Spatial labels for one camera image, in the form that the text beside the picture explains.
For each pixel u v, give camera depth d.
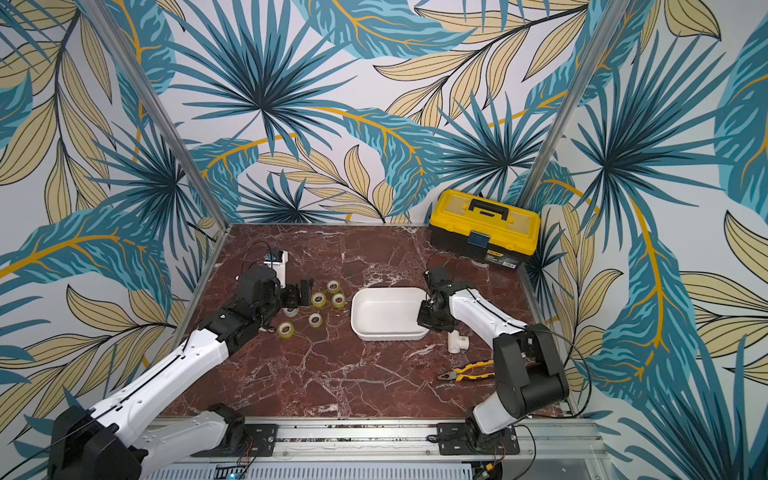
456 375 0.84
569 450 0.74
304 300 0.72
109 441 0.37
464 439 0.73
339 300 0.98
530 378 0.44
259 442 0.75
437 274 0.75
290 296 0.70
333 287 1.01
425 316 0.80
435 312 0.77
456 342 0.87
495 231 0.98
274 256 0.67
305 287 0.71
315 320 0.93
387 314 0.96
